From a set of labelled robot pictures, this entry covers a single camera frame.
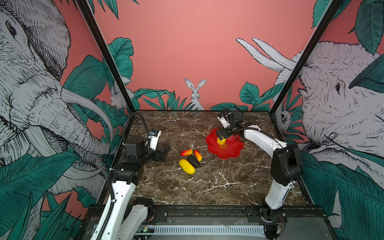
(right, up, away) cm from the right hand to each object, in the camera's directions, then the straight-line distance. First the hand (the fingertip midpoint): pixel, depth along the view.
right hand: (220, 128), depth 92 cm
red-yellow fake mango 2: (-14, -17, +1) cm, 22 cm away
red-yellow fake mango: (-22, -16, +3) cm, 27 cm away
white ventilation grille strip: (-1, -48, -22) cm, 53 cm away
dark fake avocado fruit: (-18, -19, -1) cm, 26 cm away
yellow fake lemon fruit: (-20, -23, -6) cm, 32 cm away
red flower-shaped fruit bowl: (+9, -13, +8) cm, 18 cm away
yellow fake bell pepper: (+1, -10, +6) cm, 11 cm away
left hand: (-33, -6, -19) cm, 39 cm away
